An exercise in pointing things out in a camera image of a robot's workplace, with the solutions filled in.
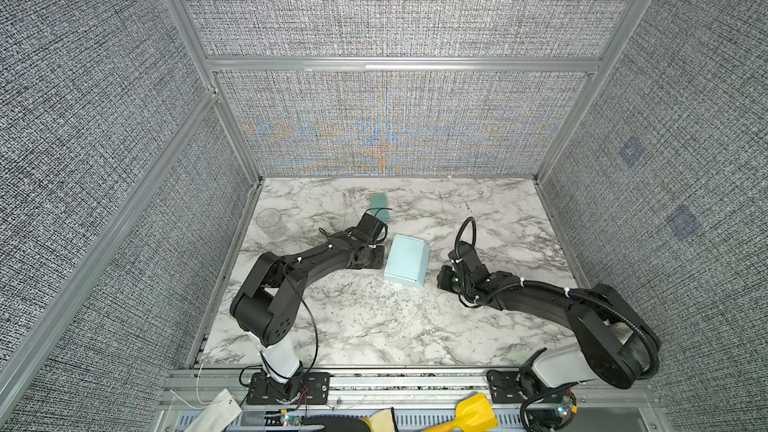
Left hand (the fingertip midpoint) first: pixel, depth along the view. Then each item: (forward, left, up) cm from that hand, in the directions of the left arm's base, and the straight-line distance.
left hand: (378, 260), depth 93 cm
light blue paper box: (0, -9, 0) cm, 10 cm away
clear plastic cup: (+17, +36, 0) cm, 40 cm away
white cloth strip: (-38, +38, -2) cm, 54 cm away
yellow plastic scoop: (-40, -21, -3) cm, 46 cm away
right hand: (-6, -17, -1) cm, 18 cm away
